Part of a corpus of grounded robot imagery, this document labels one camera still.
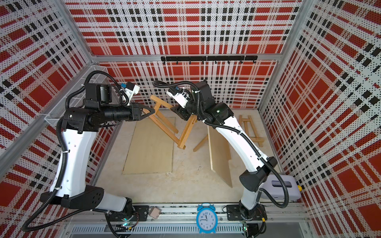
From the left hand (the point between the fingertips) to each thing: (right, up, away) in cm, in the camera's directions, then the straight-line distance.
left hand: (154, 112), depth 60 cm
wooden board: (-14, -22, +38) cm, 46 cm away
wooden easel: (+12, -8, +10) cm, 17 cm away
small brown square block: (-4, -49, +13) cm, 51 cm away
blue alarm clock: (+22, -51, +10) cm, 56 cm away
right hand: (+9, +4, +6) cm, 11 cm away
